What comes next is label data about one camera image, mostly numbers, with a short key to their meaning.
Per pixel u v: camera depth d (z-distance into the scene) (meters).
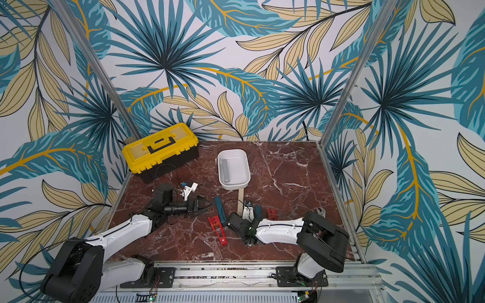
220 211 0.90
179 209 0.71
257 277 0.76
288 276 0.74
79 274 0.40
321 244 0.44
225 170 1.03
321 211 0.92
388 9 0.69
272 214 0.90
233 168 1.08
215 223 0.87
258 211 0.90
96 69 0.84
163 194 0.65
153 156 0.91
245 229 0.66
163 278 0.73
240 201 0.93
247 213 0.77
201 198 0.73
